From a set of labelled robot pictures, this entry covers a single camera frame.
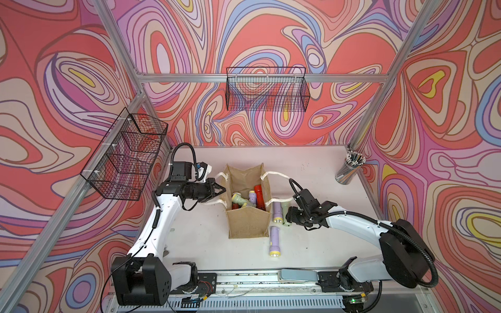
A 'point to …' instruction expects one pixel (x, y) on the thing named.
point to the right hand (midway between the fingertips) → (293, 223)
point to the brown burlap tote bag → (248, 222)
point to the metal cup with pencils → (353, 162)
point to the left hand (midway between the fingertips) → (226, 190)
